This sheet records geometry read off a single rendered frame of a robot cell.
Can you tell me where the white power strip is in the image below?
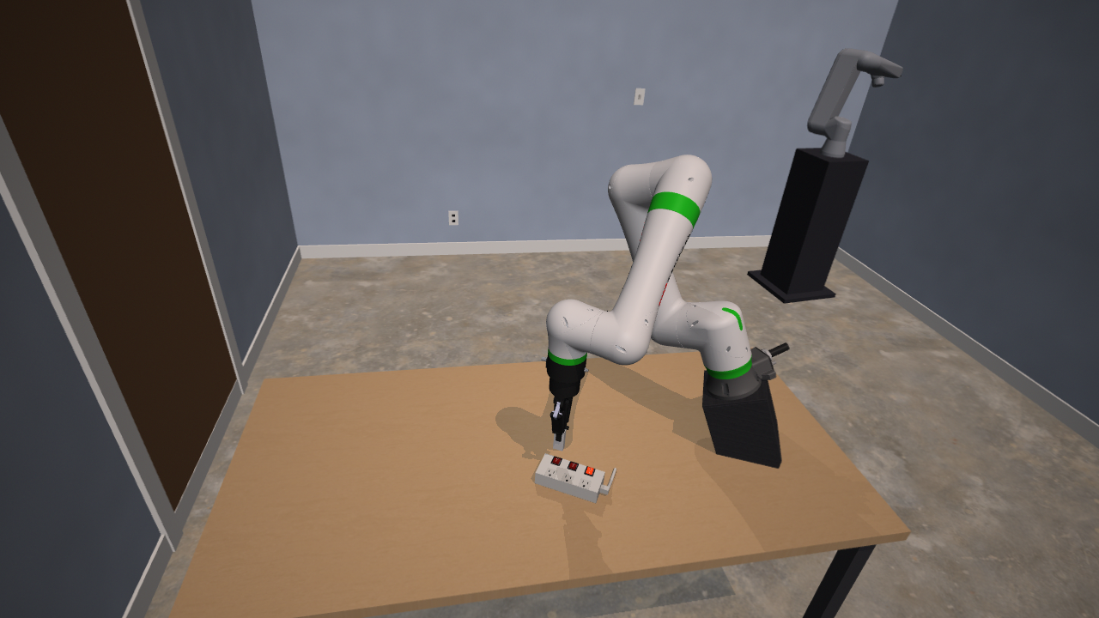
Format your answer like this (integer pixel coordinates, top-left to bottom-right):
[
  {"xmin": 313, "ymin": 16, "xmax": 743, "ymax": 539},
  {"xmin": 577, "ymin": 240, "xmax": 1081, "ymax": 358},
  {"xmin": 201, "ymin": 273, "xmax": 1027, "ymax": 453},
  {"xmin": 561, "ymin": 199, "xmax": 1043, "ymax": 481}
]
[{"xmin": 535, "ymin": 453, "xmax": 617, "ymax": 503}]

